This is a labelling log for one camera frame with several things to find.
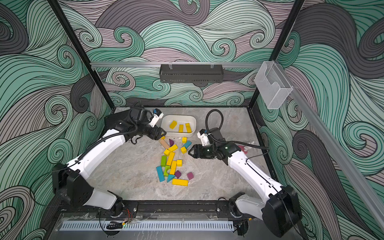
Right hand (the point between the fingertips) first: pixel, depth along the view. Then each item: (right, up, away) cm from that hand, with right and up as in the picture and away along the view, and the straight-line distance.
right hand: (191, 154), depth 77 cm
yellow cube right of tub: (-5, +4, +22) cm, 22 cm away
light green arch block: (-14, -10, +9) cm, 20 cm away
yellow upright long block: (-13, -6, +14) cm, 20 cm away
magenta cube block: (-1, -14, +7) cm, 16 cm away
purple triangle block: (-13, +3, +21) cm, 25 cm away
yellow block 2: (-7, +11, +30) cm, 33 cm away
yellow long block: (-6, -17, +5) cm, 19 cm away
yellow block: (-13, +14, +33) cm, 38 cm away
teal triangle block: (-12, -15, +7) cm, 20 cm away
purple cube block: (-8, -13, +8) cm, 17 cm away
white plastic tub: (-7, +18, +37) cm, 41 cm away
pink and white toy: (+20, +7, -21) cm, 30 cm away
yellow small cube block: (-5, -1, +16) cm, 17 cm away
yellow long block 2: (-11, -12, +11) cm, 19 cm away
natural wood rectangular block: (-19, +2, +22) cm, 29 cm away
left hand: (-16, +13, +3) cm, 21 cm away
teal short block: (-2, +2, +21) cm, 21 cm away
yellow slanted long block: (-15, -2, +16) cm, 22 cm away
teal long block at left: (-18, -13, +8) cm, 24 cm away
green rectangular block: (-17, -7, +13) cm, 22 cm away
